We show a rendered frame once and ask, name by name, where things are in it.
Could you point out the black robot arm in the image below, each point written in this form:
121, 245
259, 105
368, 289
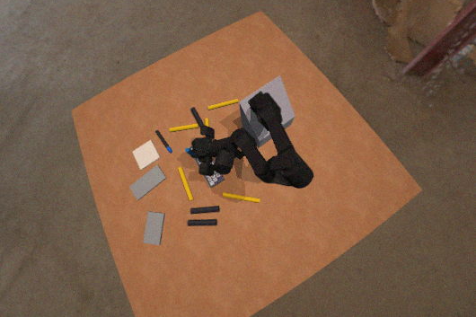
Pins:
287, 168

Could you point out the letter keyboard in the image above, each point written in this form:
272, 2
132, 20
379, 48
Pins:
211, 180

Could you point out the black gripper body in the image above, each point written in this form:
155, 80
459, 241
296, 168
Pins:
206, 168

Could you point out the black stylus with blue tip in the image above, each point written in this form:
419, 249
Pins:
163, 141

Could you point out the dark grey bar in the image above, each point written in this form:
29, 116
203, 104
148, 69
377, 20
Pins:
197, 117
210, 222
195, 210

